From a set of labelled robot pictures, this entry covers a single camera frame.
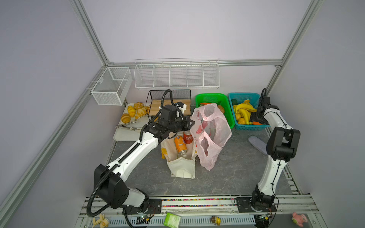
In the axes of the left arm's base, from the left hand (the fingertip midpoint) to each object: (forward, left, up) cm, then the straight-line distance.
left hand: (195, 124), depth 74 cm
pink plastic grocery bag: (+7, -12, -17) cm, 22 cm away
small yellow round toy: (-41, -8, -25) cm, 48 cm away
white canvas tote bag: (-16, +9, -15) cm, 24 cm away
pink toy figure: (-42, -47, -25) cm, 68 cm away
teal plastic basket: (+34, -49, -17) cm, 62 cm away
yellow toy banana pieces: (-38, +48, -24) cm, 65 cm away
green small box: (-39, +15, -25) cm, 48 cm away
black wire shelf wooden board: (+32, +27, -12) cm, 43 cm away
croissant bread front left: (+29, +52, -26) cm, 64 cm away
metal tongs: (+22, +52, -27) cm, 62 cm away
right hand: (+13, -48, -18) cm, 53 cm away
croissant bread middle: (+37, +48, -26) cm, 66 cm away
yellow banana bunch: (+25, -40, -19) cm, 51 cm away
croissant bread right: (+36, +41, -25) cm, 60 cm away
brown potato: (+32, -25, -24) cm, 47 cm away
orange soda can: (0, +9, -22) cm, 24 cm away
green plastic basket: (+41, -25, -22) cm, 53 cm away
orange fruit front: (+10, -43, -16) cm, 47 cm away
